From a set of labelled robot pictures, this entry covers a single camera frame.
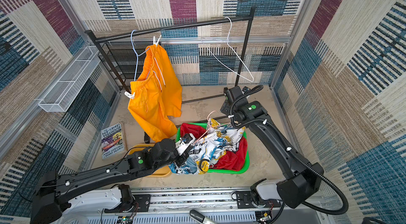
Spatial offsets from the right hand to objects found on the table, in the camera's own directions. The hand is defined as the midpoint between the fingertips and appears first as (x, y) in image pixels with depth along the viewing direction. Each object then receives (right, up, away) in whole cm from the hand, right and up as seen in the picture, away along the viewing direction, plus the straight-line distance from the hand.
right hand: (232, 112), depth 77 cm
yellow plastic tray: (-29, -22, -16) cm, 39 cm away
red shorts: (+1, -23, -1) cm, 23 cm away
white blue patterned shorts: (-10, -16, -3) cm, 19 cm away
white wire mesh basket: (-78, +15, 0) cm, 79 cm away
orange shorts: (-37, +8, +1) cm, 37 cm away
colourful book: (-66, -18, +14) cm, 70 cm away
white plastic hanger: (+5, +38, +25) cm, 46 cm away
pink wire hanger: (-11, -9, +8) cm, 16 cm away
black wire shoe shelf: (-63, +34, +28) cm, 77 cm away
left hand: (-19, -15, -4) cm, 25 cm away
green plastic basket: (+4, -27, -3) cm, 27 cm away
